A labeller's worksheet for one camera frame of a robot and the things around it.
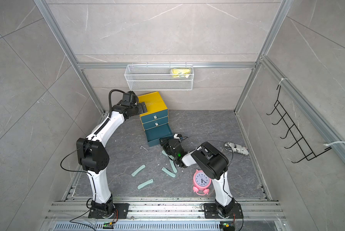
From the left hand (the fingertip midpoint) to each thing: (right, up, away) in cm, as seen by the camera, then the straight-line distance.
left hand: (141, 106), depth 92 cm
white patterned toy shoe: (+63, -28, +1) cm, 69 cm away
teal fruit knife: (-1, -41, -5) cm, 41 cm away
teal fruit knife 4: (+15, -31, +2) cm, 34 cm away
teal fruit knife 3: (+21, -39, -3) cm, 44 cm away
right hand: (+12, -23, +2) cm, 26 cm away
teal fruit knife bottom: (+3, -47, -11) cm, 48 cm away
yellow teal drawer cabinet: (+9, -10, +3) cm, 13 cm away
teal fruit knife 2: (+18, -42, -6) cm, 46 cm away
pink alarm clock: (+38, -46, -12) cm, 60 cm away
